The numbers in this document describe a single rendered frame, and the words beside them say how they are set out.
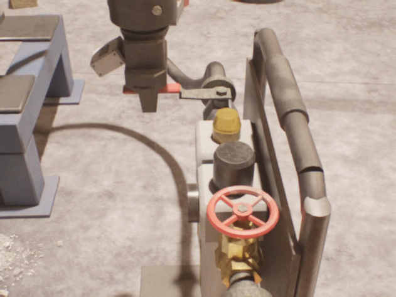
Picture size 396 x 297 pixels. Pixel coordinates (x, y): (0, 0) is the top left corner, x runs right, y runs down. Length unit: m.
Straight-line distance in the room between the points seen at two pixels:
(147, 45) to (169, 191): 0.67
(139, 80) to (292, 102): 0.22
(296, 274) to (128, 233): 0.73
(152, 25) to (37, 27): 0.88
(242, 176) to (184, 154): 0.83
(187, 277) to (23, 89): 0.55
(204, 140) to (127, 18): 0.18
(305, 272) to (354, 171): 0.90
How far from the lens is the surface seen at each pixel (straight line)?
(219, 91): 0.76
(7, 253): 1.22
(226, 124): 0.66
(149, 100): 0.75
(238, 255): 0.55
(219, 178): 0.59
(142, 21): 0.66
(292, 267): 0.51
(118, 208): 1.26
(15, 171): 1.24
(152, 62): 0.69
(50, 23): 1.54
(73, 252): 1.19
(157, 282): 1.10
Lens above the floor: 0.87
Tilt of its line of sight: 38 degrees down
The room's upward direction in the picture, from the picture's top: straight up
